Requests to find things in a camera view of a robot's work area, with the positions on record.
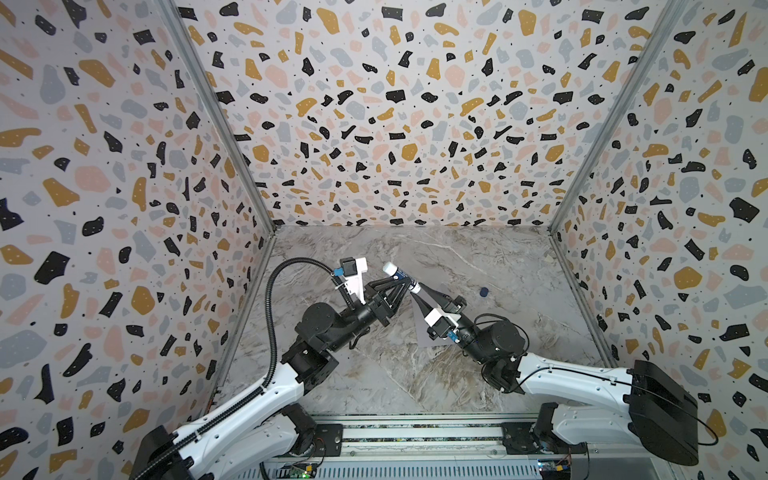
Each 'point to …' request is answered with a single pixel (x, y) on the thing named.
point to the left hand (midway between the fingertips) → (409, 280)
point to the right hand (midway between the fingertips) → (421, 281)
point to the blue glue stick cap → (484, 291)
